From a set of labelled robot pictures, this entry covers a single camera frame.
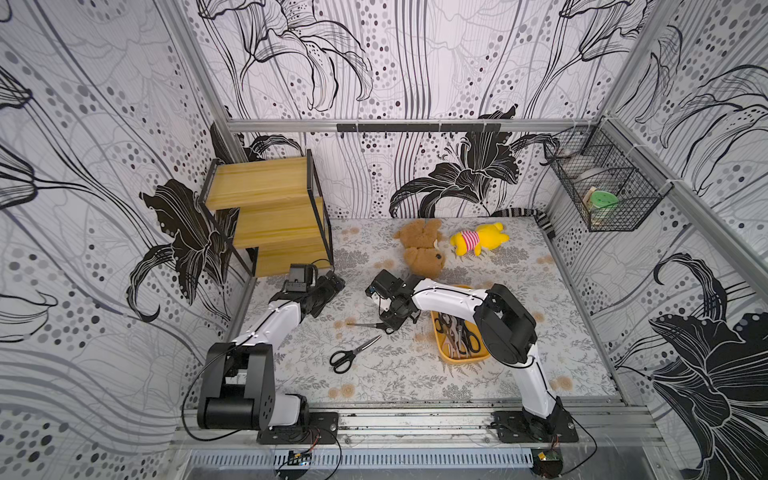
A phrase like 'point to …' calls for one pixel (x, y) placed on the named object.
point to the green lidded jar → (603, 200)
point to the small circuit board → (300, 458)
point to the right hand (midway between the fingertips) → (395, 314)
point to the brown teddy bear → (421, 254)
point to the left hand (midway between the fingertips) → (340, 292)
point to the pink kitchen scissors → (452, 326)
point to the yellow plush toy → (486, 237)
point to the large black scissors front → (342, 359)
